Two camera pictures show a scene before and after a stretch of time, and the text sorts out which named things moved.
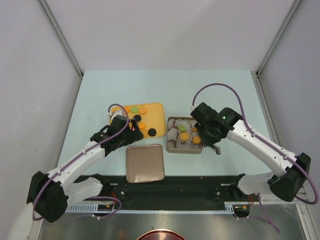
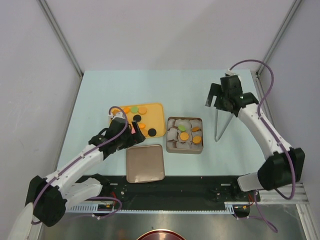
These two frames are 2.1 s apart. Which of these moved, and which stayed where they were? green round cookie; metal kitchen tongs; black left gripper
Moved: metal kitchen tongs
Stayed: green round cookie; black left gripper
